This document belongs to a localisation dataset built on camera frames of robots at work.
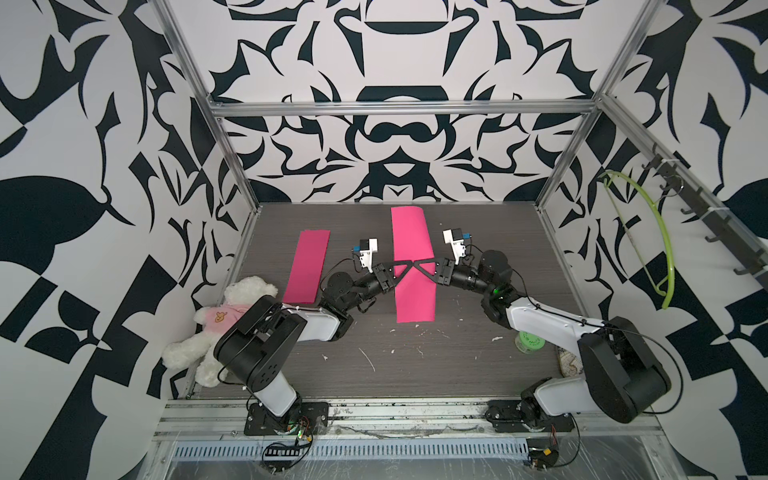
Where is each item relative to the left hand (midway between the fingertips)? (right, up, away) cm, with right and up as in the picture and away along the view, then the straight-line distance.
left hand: (411, 260), depth 75 cm
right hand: (+1, -1, +1) cm, 2 cm away
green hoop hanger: (+57, -5, -3) cm, 57 cm away
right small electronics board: (+30, -44, -4) cm, 54 cm away
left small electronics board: (-31, -46, -2) cm, 55 cm away
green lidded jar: (+32, -23, +6) cm, 39 cm away
